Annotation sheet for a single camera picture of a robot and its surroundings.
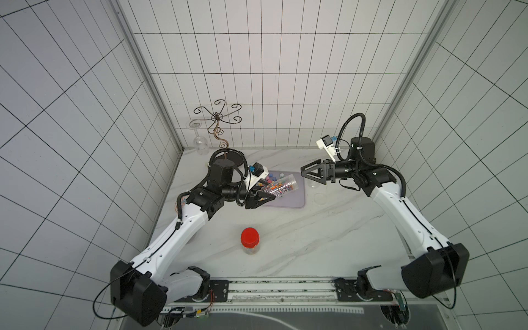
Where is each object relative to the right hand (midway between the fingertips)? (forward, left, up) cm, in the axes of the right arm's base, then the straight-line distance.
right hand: (304, 168), depth 68 cm
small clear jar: (-6, +7, -3) cm, 10 cm away
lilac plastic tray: (+8, -1, -33) cm, 34 cm away
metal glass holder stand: (+29, +37, -2) cm, 46 cm away
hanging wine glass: (+22, +45, -11) cm, 51 cm away
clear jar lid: (+8, -12, -33) cm, 36 cm away
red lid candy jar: (-18, +18, -20) cm, 33 cm away
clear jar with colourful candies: (+16, -9, -34) cm, 38 cm away
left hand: (-6, +12, -7) cm, 15 cm away
